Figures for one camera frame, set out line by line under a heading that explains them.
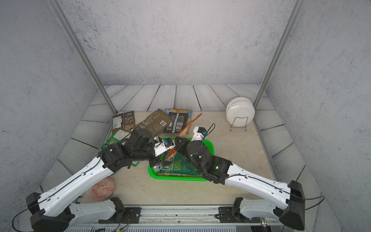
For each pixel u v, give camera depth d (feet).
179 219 2.38
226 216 2.38
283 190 1.34
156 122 3.60
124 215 2.24
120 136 3.33
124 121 3.74
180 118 3.64
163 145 1.85
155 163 1.93
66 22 2.48
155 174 2.77
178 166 2.76
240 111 3.35
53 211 1.26
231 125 3.62
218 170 1.57
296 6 2.32
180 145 1.86
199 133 1.98
